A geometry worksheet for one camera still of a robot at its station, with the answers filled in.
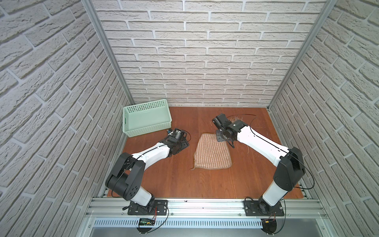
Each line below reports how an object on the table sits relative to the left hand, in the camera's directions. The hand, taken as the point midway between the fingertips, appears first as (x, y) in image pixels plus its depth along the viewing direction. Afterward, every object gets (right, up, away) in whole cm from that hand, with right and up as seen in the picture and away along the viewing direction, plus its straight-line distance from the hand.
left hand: (183, 140), depth 92 cm
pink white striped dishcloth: (+18, -9, -2) cm, 20 cm away
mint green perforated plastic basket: (-31, +15, +21) cm, 40 cm away
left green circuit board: (-17, -38, -20) cm, 46 cm away
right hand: (+22, +3, -7) cm, 23 cm away
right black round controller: (+44, -39, -22) cm, 62 cm away
